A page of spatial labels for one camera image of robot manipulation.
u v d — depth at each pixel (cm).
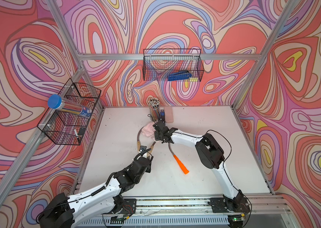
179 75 91
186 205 75
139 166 60
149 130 99
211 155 60
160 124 79
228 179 61
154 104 98
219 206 72
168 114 112
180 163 88
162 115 111
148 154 69
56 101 62
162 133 79
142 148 71
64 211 41
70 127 75
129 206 73
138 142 98
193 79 84
